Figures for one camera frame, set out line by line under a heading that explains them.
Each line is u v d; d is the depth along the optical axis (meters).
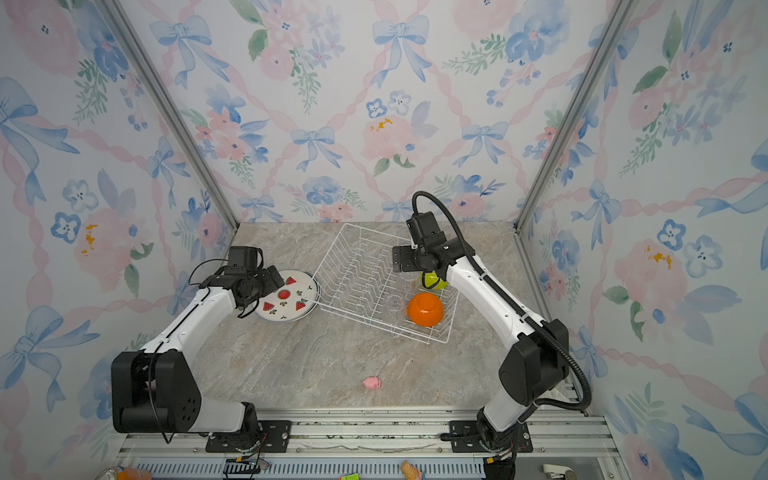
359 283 1.00
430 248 0.58
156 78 0.80
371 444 0.74
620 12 0.68
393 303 0.86
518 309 0.46
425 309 0.90
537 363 0.43
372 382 0.81
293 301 0.95
